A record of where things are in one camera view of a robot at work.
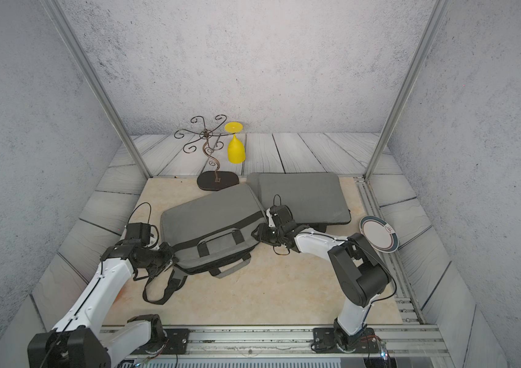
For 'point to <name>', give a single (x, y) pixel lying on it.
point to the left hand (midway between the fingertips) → (182, 257)
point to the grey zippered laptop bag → (211, 234)
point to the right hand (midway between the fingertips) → (255, 235)
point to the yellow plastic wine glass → (236, 151)
